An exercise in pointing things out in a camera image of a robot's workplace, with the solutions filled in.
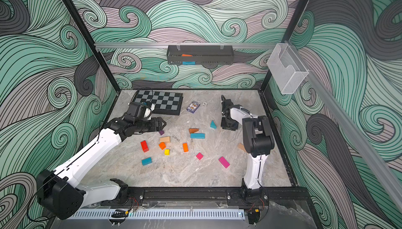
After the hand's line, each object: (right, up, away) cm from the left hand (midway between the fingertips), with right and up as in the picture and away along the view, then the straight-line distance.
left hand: (160, 122), depth 79 cm
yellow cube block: (+2, -18, +7) cm, 19 cm away
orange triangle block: (+16, -7, +17) cm, 24 cm away
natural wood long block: (+45, -15, +12) cm, 49 cm away
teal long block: (+18, -10, +16) cm, 27 cm away
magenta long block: (+34, -23, +6) cm, 41 cm away
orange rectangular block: (+12, -16, +11) cm, 23 cm away
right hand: (+41, -6, +19) cm, 46 cm away
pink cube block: (+20, -20, +8) cm, 30 cm away
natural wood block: (0, -12, +13) cm, 18 cm away
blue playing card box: (+16, +7, +30) cm, 34 cm away
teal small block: (-10, -22, +7) cm, 25 cm away
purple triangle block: (-4, -8, +16) cm, 18 cm away
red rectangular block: (-12, -15, +9) cm, 21 cm away
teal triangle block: (+29, -5, +22) cm, 37 cm away
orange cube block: (-2, -15, +10) cm, 18 cm away
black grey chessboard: (-5, +10, +29) cm, 31 cm away
